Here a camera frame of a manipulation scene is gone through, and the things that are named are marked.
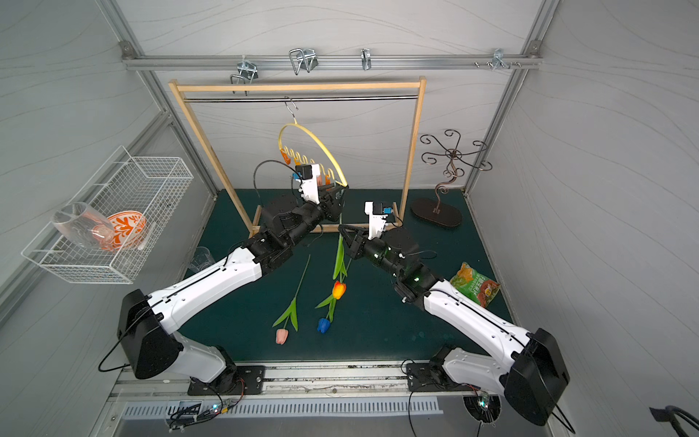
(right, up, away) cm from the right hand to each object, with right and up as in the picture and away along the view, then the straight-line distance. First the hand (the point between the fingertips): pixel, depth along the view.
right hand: (339, 227), depth 69 cm
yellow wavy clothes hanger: (-18, +32, +35) cm, 51 cm away
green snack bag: (+44, -20, +19) cm, 52 cm away
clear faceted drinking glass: (-51, -13, +26) cm, 59 cm away
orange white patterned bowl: (-53, -1, -3) cm, 53 cm away
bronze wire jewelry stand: (+37, +4, +44) cm, 57 cm away
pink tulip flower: (-18, -33, +11) cm, 39 cm away
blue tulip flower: (-5, -30, +13) cm, 33 cm away
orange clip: (-21, +24, +26) cm, 41 cm away
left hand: (+2, +11, -2) cm, 11 cm away
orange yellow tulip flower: (0, -16, 0) cm, 16 cm away
